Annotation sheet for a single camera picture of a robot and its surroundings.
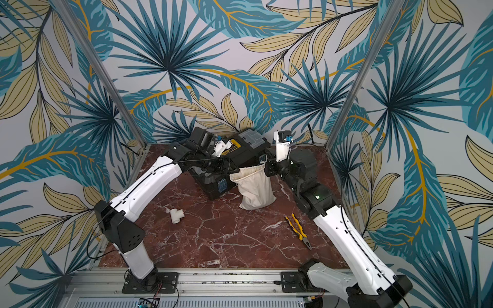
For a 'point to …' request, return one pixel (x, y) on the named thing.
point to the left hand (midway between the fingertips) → (234, 171)
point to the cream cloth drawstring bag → (255, 186)
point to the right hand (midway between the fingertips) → (253, 155)
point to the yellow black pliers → (302, 236)
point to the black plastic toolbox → (245, 149)
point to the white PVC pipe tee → (176, 215)
